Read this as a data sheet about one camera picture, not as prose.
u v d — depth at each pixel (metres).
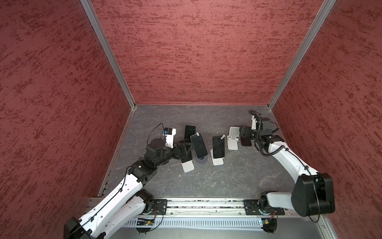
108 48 0.86
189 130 0.93
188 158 0.64
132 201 0.60
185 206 0.76
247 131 0.79
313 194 0.41
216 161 0.89
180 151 0.63
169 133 0.65
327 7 0.71
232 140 0.96
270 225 0.71
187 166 0.87
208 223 0.77
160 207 0.74
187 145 0.64
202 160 0.90
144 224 0.72
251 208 0.74
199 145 0.83
